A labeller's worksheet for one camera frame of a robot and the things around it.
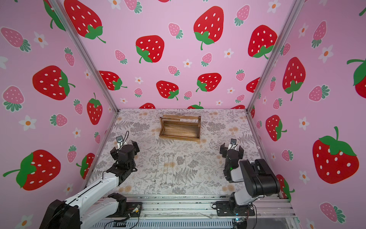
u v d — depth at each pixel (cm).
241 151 82
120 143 69
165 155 95
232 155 73
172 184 84
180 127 112
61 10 69
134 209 72
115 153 73
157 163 91
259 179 44
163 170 88
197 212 73
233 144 78
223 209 73
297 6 69
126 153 63
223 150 85
